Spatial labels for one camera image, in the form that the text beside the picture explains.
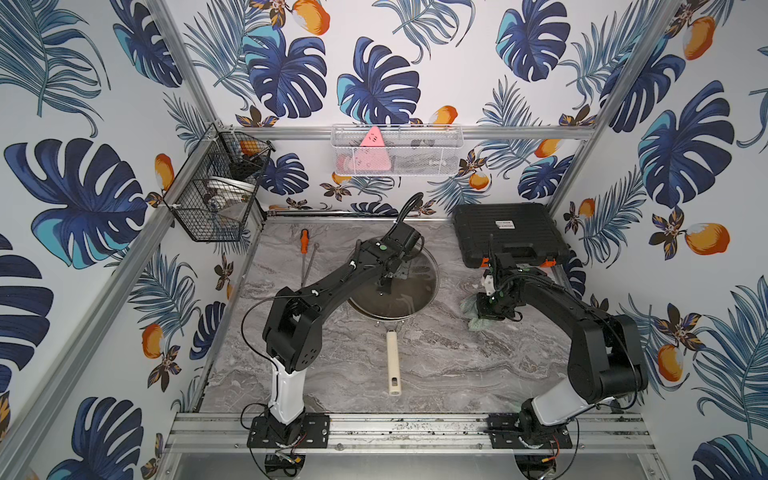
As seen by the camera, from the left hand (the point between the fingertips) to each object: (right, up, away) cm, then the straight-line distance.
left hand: (395, 258), depth 88 cm
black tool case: (+49, +10, +22) cm, 54 cm away
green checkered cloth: (+22, -15, +2) cm, 27 cm away
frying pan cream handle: (-1, -27, -15) cm, 31 cm away
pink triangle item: (-7, +31, +2) cm, 32 cm away
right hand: (+27, -17, +2) cm, 32 cm away
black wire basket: (-51, +18, -5) cm, 54 cm away
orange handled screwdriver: (-34, +5, +25) cm, 42 cm away
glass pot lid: (+4, -12, +8) cm, 15 cm away
